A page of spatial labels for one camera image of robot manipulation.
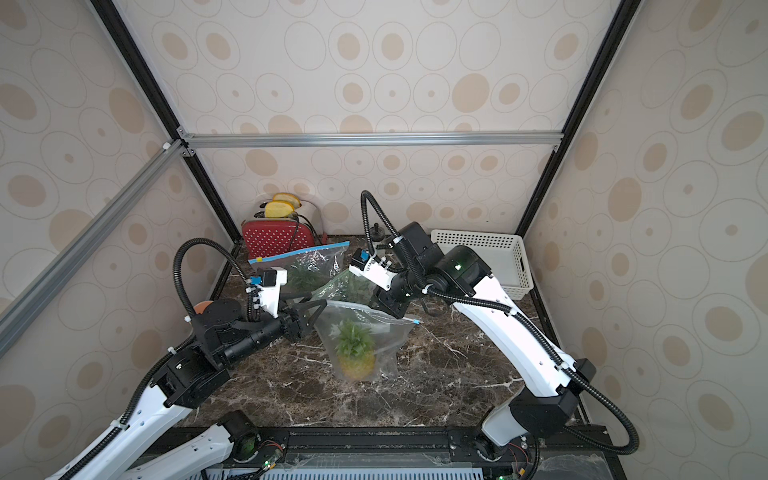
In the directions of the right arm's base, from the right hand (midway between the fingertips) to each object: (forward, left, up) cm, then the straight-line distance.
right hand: (372, 303), depth 64 cm
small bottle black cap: (+43, +4, -20) cm, 47 cm away
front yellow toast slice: (+44, +38, -10) cm, 59 cm away
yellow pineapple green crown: (-4, +5, -13) cm, 15 cm away
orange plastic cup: (+10, +55, -21) cm, 60 cm away
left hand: (-2, +10, +3) cm, 10 cm away
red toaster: (+36, +42, -16) cm, 57 cm away
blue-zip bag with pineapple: (+14, +19, -6) cm, 25 cm away
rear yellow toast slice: (+49, +36, -9) cm, 62 cm away
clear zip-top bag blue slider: (+2, -3, -18) cm, 19 cm away
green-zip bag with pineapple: (+9, +8, -7) cm, 14 cm away
